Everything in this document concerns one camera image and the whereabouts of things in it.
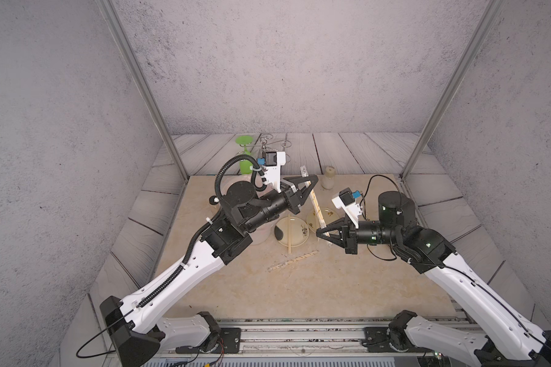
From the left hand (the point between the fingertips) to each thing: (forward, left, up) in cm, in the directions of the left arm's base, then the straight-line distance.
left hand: (322, 183), depth 53 cm
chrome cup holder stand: (+40, +10, -19) cm, 45 cm away
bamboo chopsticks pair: (+16, +6, -47) cm, 50 cm away
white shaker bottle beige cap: (+43, -15, -44) cm, 63 cm away
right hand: (-6, -1, -13) cm, 14 cm away
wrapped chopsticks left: (+4, +5, -47) cm, 48 cm away
